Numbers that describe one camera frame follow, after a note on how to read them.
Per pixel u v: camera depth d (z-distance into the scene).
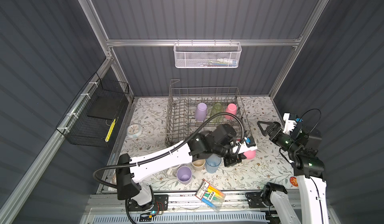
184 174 0.81
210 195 0.74
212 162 0.84
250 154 0.61
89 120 0.72
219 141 0.48
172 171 0.78
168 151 0.43
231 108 0.94
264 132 0.60
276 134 0.58
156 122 1.05
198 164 0.86
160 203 0.72
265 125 0.62
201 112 0.92
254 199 0.74
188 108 1.09
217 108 0.89
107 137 0.66
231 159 0.54
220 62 0.92
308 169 0.45
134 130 0.99
